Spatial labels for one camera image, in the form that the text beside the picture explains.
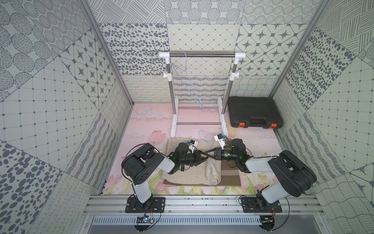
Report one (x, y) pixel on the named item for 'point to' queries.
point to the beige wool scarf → (208, 172)
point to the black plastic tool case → (254, 112)
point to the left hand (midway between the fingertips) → (208, 153)
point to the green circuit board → (144, 219)
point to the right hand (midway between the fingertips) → (205, 154)
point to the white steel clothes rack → (223, 108)
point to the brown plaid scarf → (230, 176)
